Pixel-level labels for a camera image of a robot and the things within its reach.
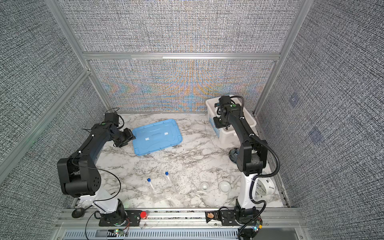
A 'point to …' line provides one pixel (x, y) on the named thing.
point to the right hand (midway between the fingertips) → (220, 123)
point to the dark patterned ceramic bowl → (233, 154)
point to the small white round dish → (204, 186)
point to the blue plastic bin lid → (153, 137)
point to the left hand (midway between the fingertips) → (132, 138)
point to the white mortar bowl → (225, 186)
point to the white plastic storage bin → (227, 133)
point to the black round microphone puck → (78, 213)
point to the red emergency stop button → (143, 214)
